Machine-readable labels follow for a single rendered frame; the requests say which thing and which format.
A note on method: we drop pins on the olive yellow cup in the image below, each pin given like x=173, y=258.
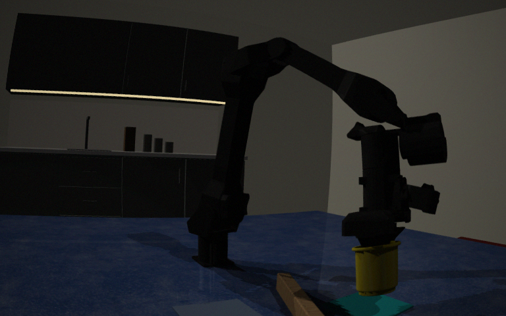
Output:
x=376, y=269

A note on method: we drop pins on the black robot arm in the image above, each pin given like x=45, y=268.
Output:
x=244, y=75

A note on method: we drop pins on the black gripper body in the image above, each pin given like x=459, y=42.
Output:
x=376, y=217

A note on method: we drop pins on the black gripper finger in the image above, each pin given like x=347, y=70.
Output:
x=381, y=240
x=400, y=229

